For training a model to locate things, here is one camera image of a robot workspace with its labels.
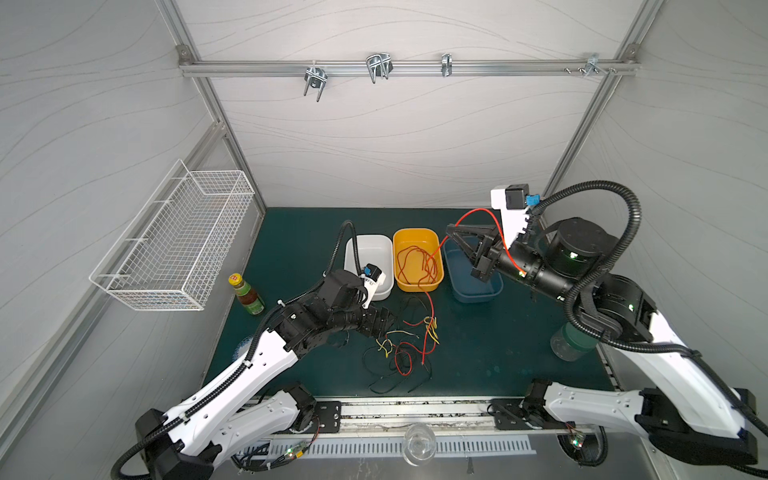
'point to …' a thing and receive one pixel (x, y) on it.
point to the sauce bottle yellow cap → (247, 297)
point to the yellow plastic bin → (417, 259)
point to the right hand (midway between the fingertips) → (456, 219)
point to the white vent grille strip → (383, 446)
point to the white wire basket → (172, 252)
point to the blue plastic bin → (465, 287)
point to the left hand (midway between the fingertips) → (390, 308)
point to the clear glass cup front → (419, 444)
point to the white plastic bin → (375, 249)
